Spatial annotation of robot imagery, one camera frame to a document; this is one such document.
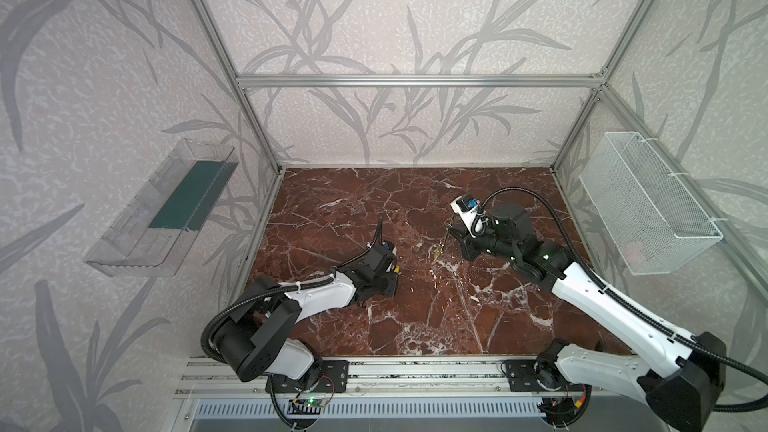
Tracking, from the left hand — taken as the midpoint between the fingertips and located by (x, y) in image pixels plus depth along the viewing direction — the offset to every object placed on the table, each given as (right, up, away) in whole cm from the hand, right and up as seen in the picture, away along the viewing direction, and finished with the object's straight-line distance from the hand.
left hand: (398, 272), depth 90 cm
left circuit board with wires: (-20, -26, -19) cm, 38 cm away
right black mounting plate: (+31, -22, -16) cm, 41 cm away
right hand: (+14, +18, -15) cm, 27 cm away
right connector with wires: (+40, -28, -19) cm, 52 cm away
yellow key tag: (0, 0, +3) cm, 3 cm away
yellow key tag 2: (+12, +3, +7) cm, 14 cm away
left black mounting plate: (-15, -21, -14) cm, 30 cm away
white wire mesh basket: (+56, +19, -24) cm, 64 cm away
